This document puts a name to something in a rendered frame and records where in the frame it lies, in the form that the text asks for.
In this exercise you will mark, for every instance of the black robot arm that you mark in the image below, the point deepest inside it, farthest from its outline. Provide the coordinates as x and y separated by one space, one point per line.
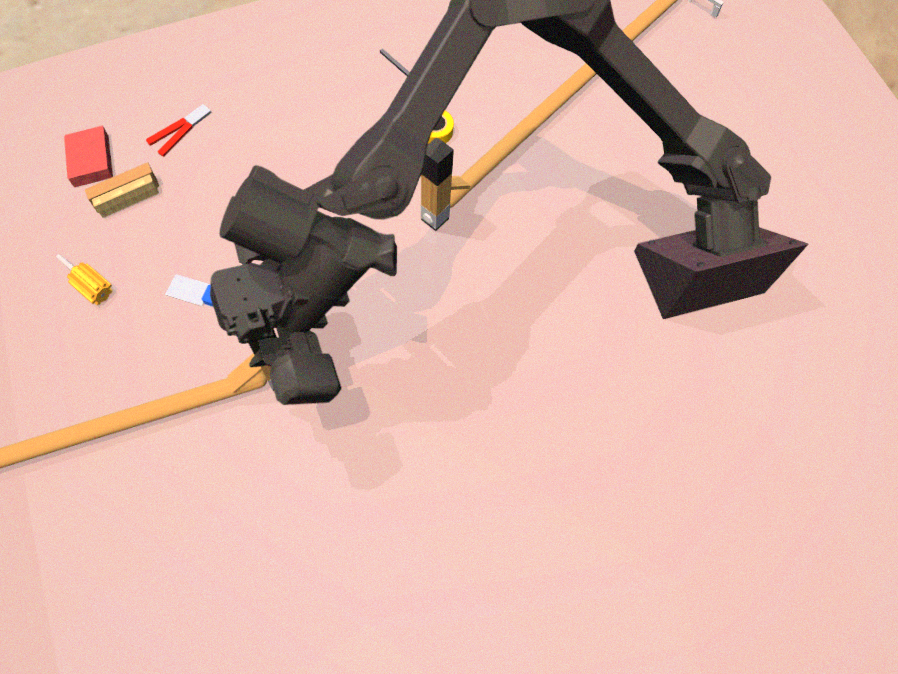
378 175

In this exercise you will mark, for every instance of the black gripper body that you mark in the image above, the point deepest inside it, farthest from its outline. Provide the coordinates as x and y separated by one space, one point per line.
301 374

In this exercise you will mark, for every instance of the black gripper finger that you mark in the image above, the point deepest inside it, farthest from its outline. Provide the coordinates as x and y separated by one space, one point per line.
266 355

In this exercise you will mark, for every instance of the grey l-shaped bar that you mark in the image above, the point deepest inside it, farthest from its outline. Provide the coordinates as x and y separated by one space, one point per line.
394 62

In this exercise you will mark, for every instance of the tan scrub brush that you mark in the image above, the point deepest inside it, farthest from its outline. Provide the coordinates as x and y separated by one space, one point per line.
123 191

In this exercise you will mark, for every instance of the yellow ring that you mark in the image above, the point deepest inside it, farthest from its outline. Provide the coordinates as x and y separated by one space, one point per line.
444 128

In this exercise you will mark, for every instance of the yellow screwdriver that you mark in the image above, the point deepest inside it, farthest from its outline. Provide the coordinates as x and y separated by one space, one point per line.
88 282

